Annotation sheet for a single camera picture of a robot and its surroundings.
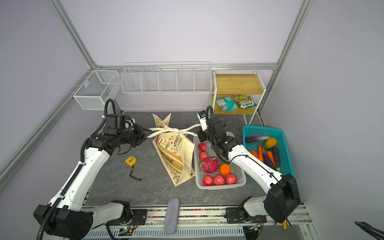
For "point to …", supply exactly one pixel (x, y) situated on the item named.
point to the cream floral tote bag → (175, 148)
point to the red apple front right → (231, 178)
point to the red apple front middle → (219, 179)
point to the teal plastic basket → (286, 166)
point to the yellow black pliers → (285, 224)
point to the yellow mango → (271, 142)
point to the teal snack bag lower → (226, 104)
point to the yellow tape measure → (131, 161)
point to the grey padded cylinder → (172, 215)
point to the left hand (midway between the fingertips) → (153, 134)
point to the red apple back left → (202, 146)
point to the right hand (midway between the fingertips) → (201, 126)
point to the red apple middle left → (203, 155)
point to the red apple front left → (208, 180)
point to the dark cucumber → (276, 155)
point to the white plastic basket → (199, 173)
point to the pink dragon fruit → (211, 165)
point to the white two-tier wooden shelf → (227, 85)
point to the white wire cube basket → (101, 86)
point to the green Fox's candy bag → (244, 101)
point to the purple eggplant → (256, 138)
